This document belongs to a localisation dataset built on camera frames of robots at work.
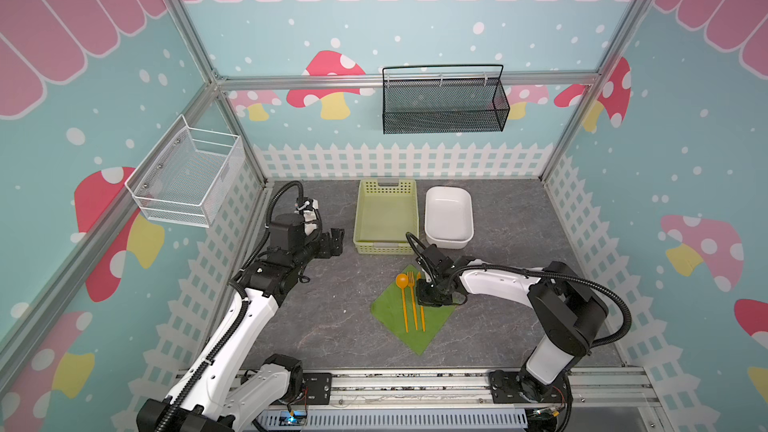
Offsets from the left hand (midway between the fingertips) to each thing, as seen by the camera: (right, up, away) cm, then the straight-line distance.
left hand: (328, 236), depth 78 cm
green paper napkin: (+16, -22, +9) cm, 29 cm away
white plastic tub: (+37, +5, +30) cm, 48 cm away
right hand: (+24, -20, +10) cm, 33 cm away
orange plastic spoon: (+20, -16, +14) cm, 29 cm away
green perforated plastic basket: (+14, +6, +32) cm, 36 cm away
